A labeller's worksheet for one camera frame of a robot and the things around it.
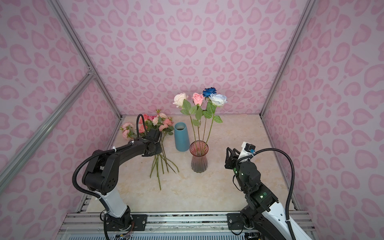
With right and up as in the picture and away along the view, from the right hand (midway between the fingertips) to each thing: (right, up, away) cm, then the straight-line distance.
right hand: (228, 148), depth 71 cm
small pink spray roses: (-63, +7, +33) cm, 71 cm away
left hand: (-41, -3, +26) cm, 48 cm away
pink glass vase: (-14, -3, +12) cm, 18 cm away
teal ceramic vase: (-24, 0, +22) cm, 33 cm away
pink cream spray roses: (-42, +13, +39) cm, 58 cm away
